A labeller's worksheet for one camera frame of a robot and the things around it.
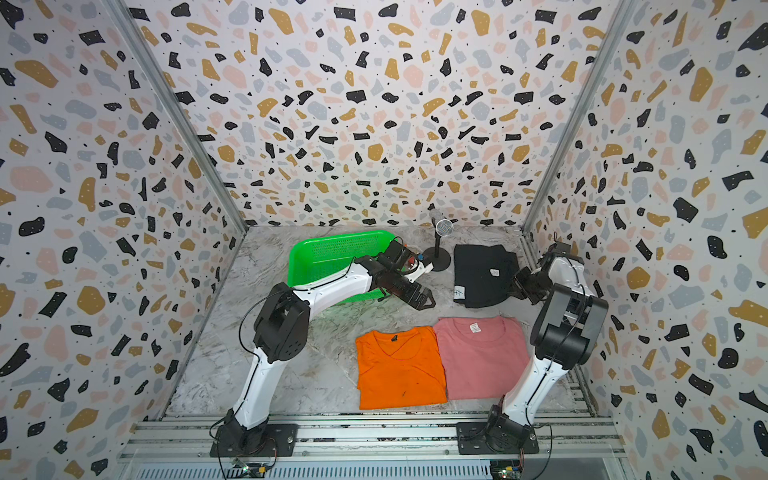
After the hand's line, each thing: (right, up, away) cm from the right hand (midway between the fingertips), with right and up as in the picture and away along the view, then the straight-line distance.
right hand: (512, 287), depth 95 cm
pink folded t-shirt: (-11, -20, -6) cm, 24 cm away
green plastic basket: (-68, +9, +16) cm, 70 cm away
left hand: (-27, -3, -5) cm, 27 cm away
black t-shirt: (-6, +3, +11) cm, 13 cm away
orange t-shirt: (-36, -22, -10) cm, 43 cm away
